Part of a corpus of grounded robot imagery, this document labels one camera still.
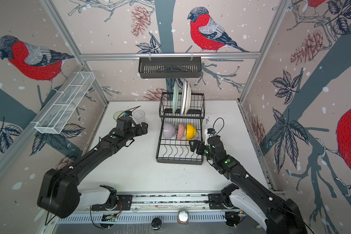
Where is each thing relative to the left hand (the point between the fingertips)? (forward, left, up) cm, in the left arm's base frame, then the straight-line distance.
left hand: (141, 125), depth 85 cm
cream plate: (+6, -28, +16) cm, 33 cm away
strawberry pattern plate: (+3, -25, +19) cm, 32 cm away
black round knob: (-46, -13, -7) cm, 48 cm away
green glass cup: (+17, +22, -10) cm, 29 cm away
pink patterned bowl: (0, -25, -7) cm, 26 cm away
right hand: (-11, -31, -4) cm, 33 cm away
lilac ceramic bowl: (+1, -16, -7) cm, 18 cm away
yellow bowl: (0, -31, -8) cm, 32 cm away
